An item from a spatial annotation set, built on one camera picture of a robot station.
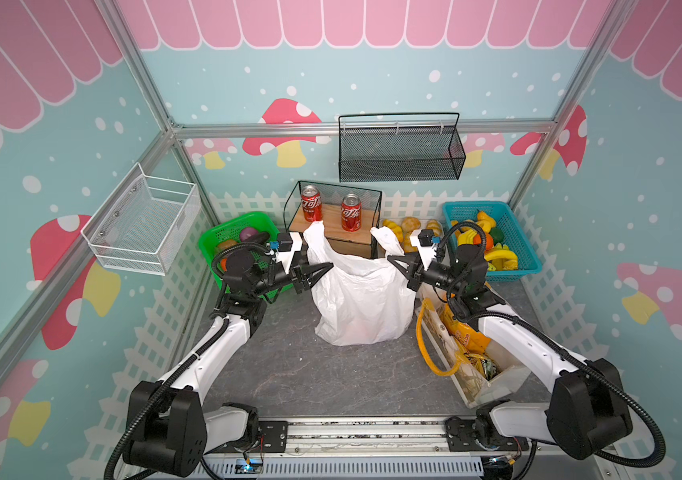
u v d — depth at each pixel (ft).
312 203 3.02
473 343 2.66
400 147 3.03
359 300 2.59
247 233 3.66
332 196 3.69
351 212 2.94
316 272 2.13
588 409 1.35
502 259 3.46
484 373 2.34
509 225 3.66
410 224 3.81
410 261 2.25
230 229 3.67
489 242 3.43
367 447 2.41
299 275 2.13
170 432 1.32
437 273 2.21
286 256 2.01
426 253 2.15
